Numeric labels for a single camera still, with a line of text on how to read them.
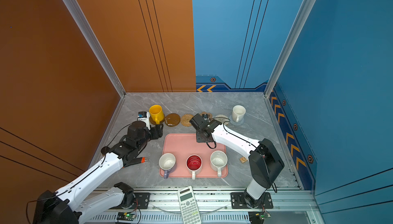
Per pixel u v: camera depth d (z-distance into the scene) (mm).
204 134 595
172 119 1031
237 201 725
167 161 835
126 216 710
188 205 711
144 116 700
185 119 1048
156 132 714
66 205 391
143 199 736
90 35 863
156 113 965
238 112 994
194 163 831
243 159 850
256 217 701
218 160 846
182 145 953
